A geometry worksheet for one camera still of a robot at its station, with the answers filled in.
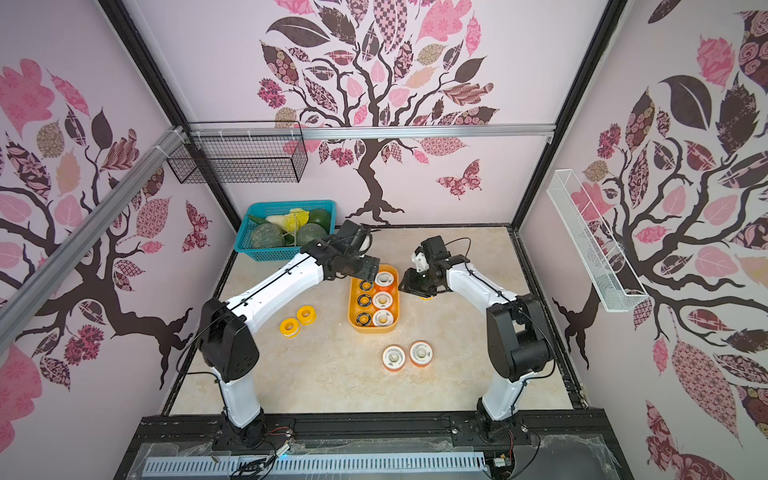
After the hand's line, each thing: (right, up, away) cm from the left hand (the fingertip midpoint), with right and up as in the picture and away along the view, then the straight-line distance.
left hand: (362, 270), depth 86 cm
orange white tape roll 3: (+6, -16, +6) cm, 18 cm away
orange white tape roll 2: (+6, -11, +11) cm, 16 cm away
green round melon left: (-35, +11, +16) cm, 40 cm away
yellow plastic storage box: (+3, -13, +9) cm, 16 cm away
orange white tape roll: (+6, -4, +11) cm, 13 cm away
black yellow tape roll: (0, -6, +14) cm, 15 cm away
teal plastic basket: (-45, +20, +29) cm, 57 cm away
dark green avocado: (-19, +19, +28) cm, 39 cm away
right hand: (+13, -7, +3) cm, 15 cm away
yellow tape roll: (-19, -15, +7) cm, 25 cm away
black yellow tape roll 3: (0, -16, +7) cm, 18 cm away
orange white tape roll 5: (+18, -25, 0) cm, 30 cm away
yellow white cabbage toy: (-30, +17, +26) cm, 44 cm away
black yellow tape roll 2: (0, -11, +11) cm, 16 cm away
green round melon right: (-21, +12, +17) cm, 29 cm away
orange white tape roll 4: (+10, -26, -1) cm, 27 cm away
